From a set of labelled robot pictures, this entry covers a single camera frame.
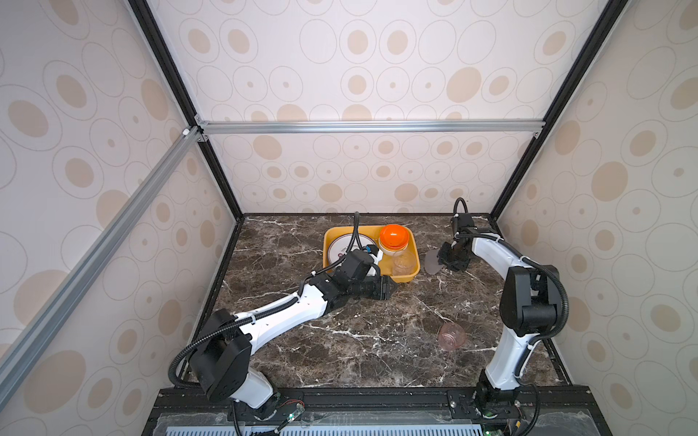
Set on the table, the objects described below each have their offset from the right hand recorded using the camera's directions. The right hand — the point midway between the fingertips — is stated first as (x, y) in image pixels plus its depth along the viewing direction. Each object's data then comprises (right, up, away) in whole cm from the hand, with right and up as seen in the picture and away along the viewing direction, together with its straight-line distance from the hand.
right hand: (443, 260), depth 97 cm
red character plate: (-38, +5, +9) cm, 39 cm away
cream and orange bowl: (-18, +3, +2) cm, 18 cm away
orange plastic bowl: (-17, +9, +5) cm, 20 cm away
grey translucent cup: (-4, -2, 0) cm, 4 cm away
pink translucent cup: (-1, -23, -12) cm, 26 cm away
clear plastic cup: (-14, -1, +3) cm, 14 cm away
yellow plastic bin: (-21, 0, +2) cm, 21 cm away
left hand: (-19, -5, -21) cm, 29 cm away
